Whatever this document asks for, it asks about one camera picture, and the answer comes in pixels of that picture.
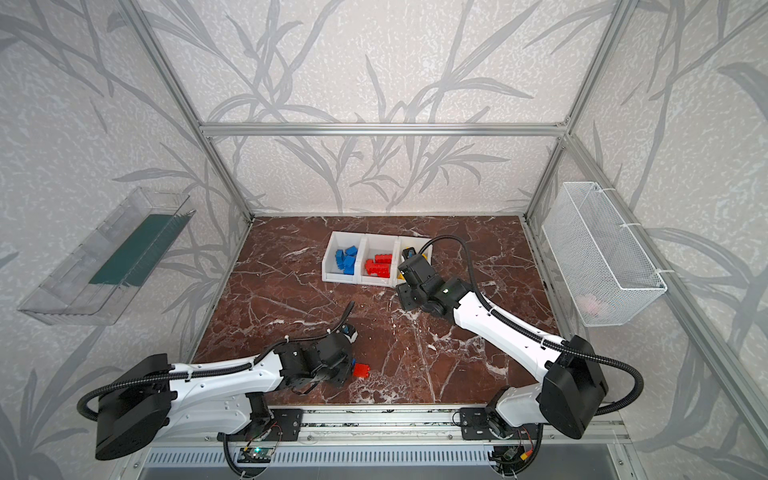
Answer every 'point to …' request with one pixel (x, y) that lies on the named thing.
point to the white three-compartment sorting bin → (368, 246)
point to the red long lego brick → (381, 267)
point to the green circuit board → (255, 455)
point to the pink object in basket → (587, 303)
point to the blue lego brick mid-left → (348, 262)
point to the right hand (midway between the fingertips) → (411, 279)
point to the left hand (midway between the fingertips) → (354, 361)
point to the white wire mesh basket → (609, 277)
